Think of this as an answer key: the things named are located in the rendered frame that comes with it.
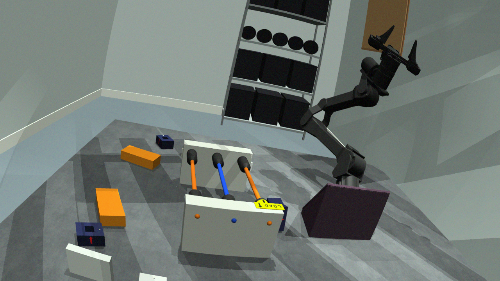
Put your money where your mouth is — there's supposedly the orange rectangular block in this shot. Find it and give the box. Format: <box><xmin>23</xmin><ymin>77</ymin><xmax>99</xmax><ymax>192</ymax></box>
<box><xmin>96</xmin><ymin>188</ymin><xmax>126</xmax><ymax>227</ymax></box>
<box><xmin>121</xmin><ymin>145</ymin><xmax>161</xmax><ymax>170</ymax></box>

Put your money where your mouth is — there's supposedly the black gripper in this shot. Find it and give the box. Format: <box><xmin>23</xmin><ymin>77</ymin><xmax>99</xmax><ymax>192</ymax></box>
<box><xmin>368</xmin><ymin>25</ymin><xmax>421</xmax><ymax>78</ymax></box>

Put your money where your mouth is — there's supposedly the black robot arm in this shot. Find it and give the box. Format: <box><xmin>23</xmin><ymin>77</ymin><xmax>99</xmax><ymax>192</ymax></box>
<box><xmin>300</xmin><ymin>57</ymin><xmax>392</xmax><ymax>187</ymax></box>

